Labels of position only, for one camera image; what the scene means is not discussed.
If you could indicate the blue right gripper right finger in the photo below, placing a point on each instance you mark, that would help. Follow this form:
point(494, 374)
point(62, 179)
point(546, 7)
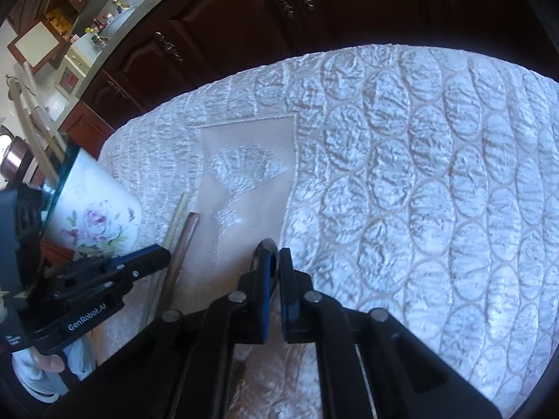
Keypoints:
point(296, 313)

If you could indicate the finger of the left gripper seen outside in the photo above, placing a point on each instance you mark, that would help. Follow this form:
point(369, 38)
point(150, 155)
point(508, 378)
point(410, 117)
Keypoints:
point(139, 264)

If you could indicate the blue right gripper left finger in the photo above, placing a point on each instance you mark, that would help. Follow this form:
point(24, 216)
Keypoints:
point(258, 285)

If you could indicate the pale bamboo chopstick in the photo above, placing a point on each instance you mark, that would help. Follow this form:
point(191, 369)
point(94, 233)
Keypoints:
point(147, 314)

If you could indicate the brown wooden handle utensil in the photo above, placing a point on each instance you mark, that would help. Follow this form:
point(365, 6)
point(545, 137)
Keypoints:
point(176, 262)

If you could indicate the floral ceramic utensil cup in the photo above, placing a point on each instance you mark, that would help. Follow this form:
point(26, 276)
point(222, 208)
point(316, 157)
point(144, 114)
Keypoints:
point(87, 211)

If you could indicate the person left hand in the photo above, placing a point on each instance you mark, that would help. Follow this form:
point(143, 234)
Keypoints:
point(50, 364)

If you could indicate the white quilted table cloth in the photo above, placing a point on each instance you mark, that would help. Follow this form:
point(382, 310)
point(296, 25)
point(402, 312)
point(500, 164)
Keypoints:
point(423, 180)

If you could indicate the cream microwave oven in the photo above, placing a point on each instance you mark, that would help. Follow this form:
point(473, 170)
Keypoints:
point(71, 73)

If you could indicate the wooden upper cabinet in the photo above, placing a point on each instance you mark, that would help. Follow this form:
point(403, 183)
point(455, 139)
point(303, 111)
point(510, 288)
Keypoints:
point(44, 28)

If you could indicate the wooden lower cabinets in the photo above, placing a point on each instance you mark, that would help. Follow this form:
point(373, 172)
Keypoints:
point(169, 47)

